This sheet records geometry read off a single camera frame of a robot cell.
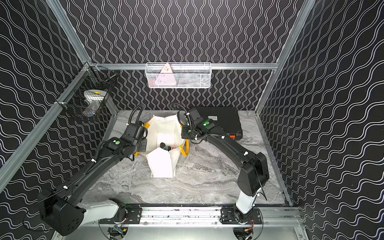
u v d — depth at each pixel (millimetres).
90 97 814
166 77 892
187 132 713
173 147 973
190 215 762
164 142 1004
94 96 800
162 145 1000
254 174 445
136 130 597
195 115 630
